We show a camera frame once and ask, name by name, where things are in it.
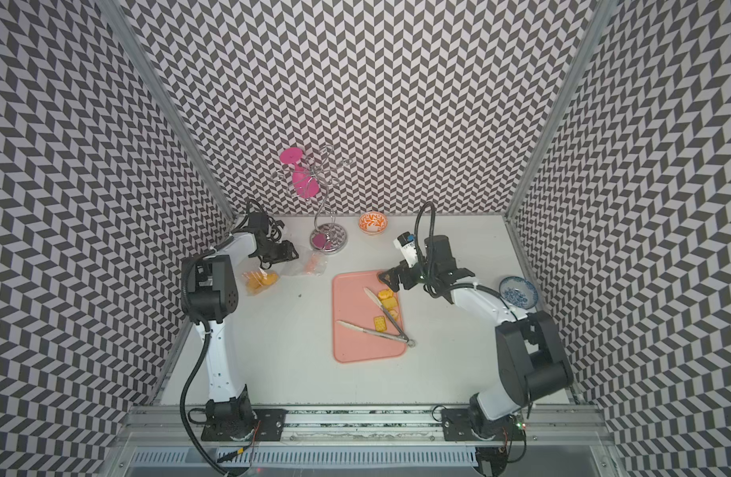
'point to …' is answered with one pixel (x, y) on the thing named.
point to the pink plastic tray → (352, 305)
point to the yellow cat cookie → (384, 294)
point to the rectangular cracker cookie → (379, 323)
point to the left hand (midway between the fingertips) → (293, 256)
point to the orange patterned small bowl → (372, 224)
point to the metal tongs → (403, 338)
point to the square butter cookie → (389, 303)
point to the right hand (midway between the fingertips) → (393, 273)
